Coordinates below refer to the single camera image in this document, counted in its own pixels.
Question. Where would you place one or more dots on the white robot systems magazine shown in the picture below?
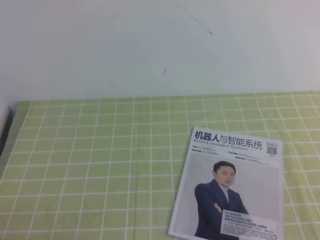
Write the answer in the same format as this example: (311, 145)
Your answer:
(231, 188)

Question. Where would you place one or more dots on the green checkered tablecloth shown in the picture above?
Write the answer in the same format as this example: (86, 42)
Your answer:
(109, 169)

